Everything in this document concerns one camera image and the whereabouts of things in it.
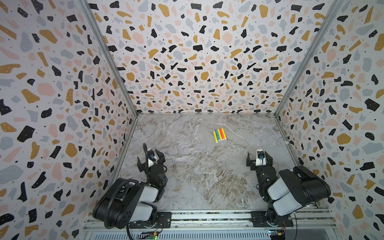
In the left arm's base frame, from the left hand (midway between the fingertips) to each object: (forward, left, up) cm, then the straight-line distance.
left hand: (147, 152), depth 82 cm
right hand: (+2, -62, -2) cm, 62 cm away
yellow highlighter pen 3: (+23, -47, -15) cm, 54 cm away
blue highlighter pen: (+22, -42, -15) cm, 50 cm away
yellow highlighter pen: (+18, -41, -15) cm, 47 cm away
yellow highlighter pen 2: (+20, -44, -14) cm, 50 cm away
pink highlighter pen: (+23, -45, -15) cm, 53 cm away
